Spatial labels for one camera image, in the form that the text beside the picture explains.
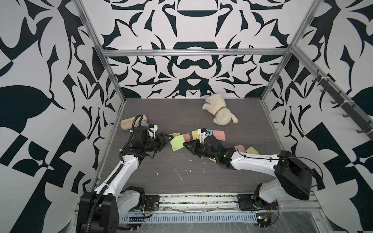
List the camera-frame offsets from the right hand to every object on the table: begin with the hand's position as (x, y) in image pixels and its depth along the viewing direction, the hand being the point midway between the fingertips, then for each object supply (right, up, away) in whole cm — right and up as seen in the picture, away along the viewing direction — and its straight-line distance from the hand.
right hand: (182, 142), depth 77 cm
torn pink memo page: (+37, -7, +17) cm, 42 cm away
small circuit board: (+39, -36, -6) cm, 54 cm away
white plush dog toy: (+23, +21, +27) cm, 42 cm away
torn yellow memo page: (+44, -8, +16) cm, 47 cm away
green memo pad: (-3, -1, +4) cm, 5 cm away
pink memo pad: (+25, +1, +22) cm, 33 cm away
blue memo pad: (+14, +5, -1) cm, 15 cm away
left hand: (-6, +3, +4) cm, 8 cm away
